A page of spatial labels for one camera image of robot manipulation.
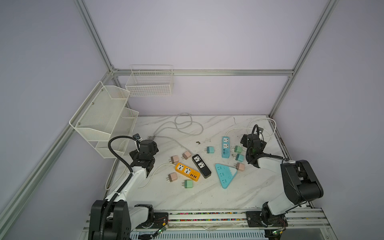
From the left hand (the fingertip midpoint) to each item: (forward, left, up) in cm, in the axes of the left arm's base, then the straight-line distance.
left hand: (143, 148), depth 85 cm
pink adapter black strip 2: (-1, -17, -12) cm, 21 cm away
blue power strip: (+8, -51, -11) cm, 53 cm away
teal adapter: (0, -59, -11) cm, 60 cm away
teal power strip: (-11, -49, -10) cm, 51 cm away
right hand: (+10, -67, -2) cm, 68 cm away
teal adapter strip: (+6, -41, -12) cm, 43 cm away
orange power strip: (-11, -28, -11) cm, 32 cm away
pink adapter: (-12, -17, -12) cm, 24 cm away
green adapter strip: (+7, -59, -11) cm, 61 cm away
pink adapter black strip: (+2, -25, -11) cm, 27 cm away
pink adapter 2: (-6, -58, -11) cm, 59 cm away
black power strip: (-7, -35, -11) cm, 38 cm away
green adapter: (-17, -27, -11) cm, 33 cm away
